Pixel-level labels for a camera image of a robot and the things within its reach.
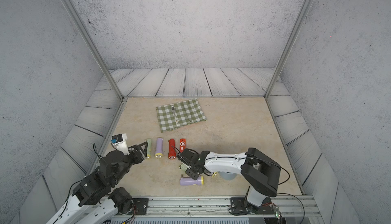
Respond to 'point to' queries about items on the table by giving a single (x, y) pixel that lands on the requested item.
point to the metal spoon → (172, 108)
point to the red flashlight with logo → (182, 145)
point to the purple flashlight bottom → (188, 181)
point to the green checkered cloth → (187, 112)
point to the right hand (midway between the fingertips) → (194, 169)
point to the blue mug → (227, 176)
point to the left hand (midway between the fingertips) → (146, 145)
